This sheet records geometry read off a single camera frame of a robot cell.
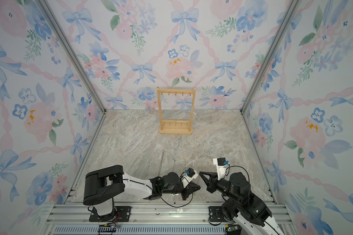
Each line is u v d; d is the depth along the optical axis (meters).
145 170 0.89
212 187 0.59
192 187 0.72
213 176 0.62
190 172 0.67
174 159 0.93
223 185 0.59
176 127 1.06
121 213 0.74
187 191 0.67
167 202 0.58
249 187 0.50
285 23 0.74
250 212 0.48
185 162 0.93
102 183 0.48
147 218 0.73
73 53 0.86
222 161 0.61
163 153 0.97
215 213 0.73
